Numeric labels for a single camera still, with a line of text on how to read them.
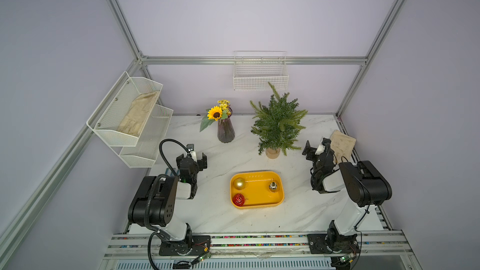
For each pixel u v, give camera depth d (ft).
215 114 2.89
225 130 3.25
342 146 3.44
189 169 2.35
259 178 2.97
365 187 1.64
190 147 2.66
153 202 1.51
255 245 2.45
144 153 3.04
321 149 2.69
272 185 2.81
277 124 2.58
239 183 2.83
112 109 2.35
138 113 2.66
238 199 2.63
